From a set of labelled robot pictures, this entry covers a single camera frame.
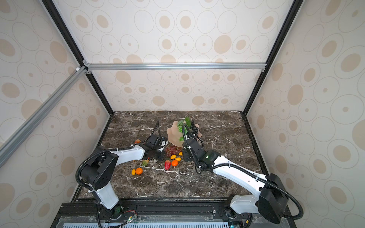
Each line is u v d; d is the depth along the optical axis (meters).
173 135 1.03
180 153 0.94
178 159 0.92
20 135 0.55
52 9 0.69
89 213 0.74
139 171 0.86
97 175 0.47
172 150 0.94
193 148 0.58
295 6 0.68
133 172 0.86
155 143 0.76
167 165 0.88
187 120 1.01
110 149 0.53
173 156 0.93
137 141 1.00
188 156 0.58
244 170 0.46
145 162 0.90
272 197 0.40
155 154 0.79
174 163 0.90
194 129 1.00
